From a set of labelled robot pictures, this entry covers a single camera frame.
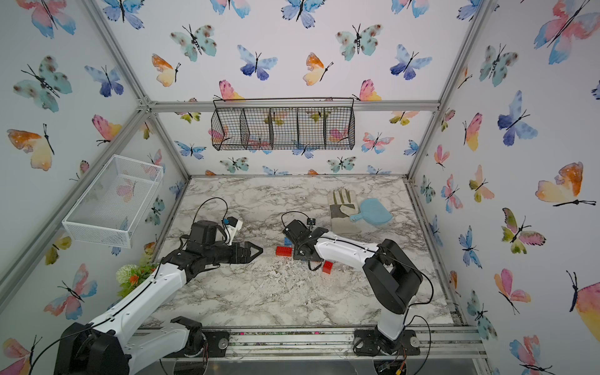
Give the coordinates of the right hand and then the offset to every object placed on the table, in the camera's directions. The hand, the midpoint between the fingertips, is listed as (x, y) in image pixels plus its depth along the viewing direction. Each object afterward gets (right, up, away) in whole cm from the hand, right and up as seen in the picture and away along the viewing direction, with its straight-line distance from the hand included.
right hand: (306, 250), depth 89 cm
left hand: (-17, +3, -9) cm, 19 cm away
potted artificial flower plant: (-54, -4, -18) cm, 57 cm away
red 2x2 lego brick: (+8, -6, -3) cm, 10 cm away
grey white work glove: (+17, +17, +19) cm, 31 cm away
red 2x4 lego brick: (-10, -1, +4) cm, 10 cm away
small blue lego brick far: (-8, +2, +7) cm, 11 cm away
